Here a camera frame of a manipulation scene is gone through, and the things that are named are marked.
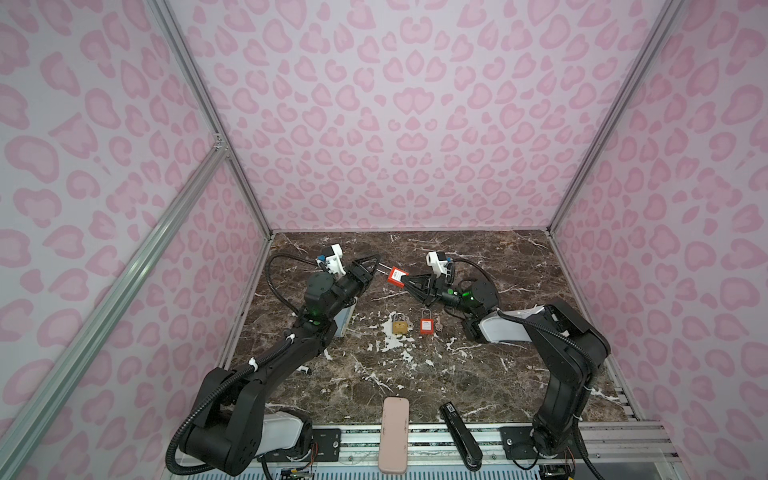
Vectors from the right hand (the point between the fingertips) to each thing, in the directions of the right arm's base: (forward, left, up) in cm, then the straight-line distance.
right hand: (406, 284), depth 73 cm
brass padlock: (+2, +2, -24) cm, 25 cm away
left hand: (+7, +6, +3) cm, 10 cm away
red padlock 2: (+2, +3, 0) cm, 4 cm away
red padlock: (+2, -6, -24) cm, 25 cm away
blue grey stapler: (+1, +19, -21) cm, 28 cm away
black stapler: (-30, -14, -21) cm, 39 cm away
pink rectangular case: (-28, +3, -24) cm, 37 cm away
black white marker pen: (-13, +29, -24) cm, 40 cm away
